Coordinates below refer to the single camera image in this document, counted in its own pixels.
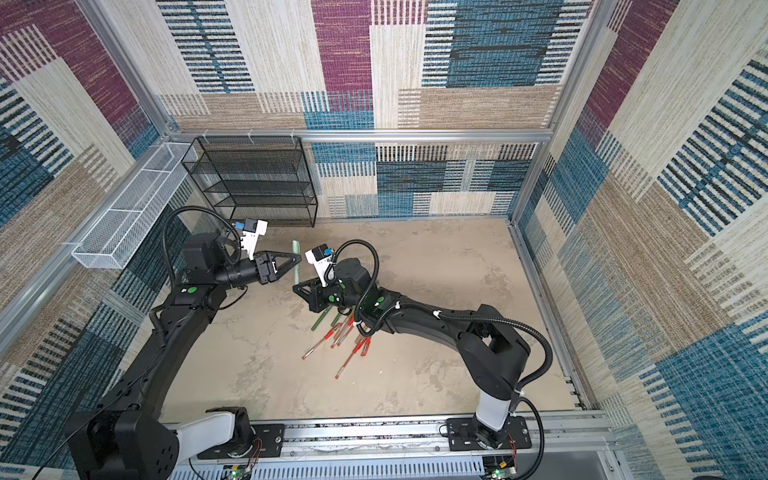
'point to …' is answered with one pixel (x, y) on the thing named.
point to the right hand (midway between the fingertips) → (296, 292)
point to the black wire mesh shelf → (262, 178)
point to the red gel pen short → (366, 345)
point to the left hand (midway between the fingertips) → (297, 255)
